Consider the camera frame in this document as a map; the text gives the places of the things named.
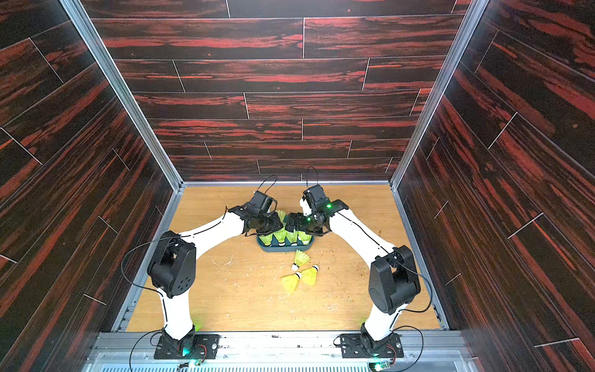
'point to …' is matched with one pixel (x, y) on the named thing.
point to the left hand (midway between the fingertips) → (284, 226)
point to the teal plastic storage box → (287, 247)
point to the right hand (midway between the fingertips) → (300, 226)
